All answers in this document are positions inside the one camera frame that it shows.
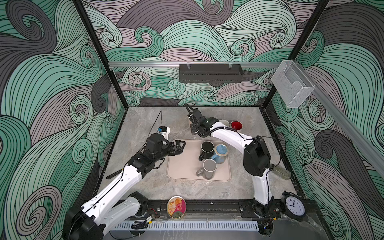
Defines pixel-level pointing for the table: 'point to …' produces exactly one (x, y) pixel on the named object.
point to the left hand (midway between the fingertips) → (180, 142)
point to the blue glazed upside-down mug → (221, 151)
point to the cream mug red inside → (236, 125)
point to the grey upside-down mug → (209, 166)
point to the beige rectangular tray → (185, 165)
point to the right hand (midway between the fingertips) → (194, 127)
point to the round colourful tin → (176, 207)
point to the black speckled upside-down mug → (207, 147)
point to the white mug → (224, 122)
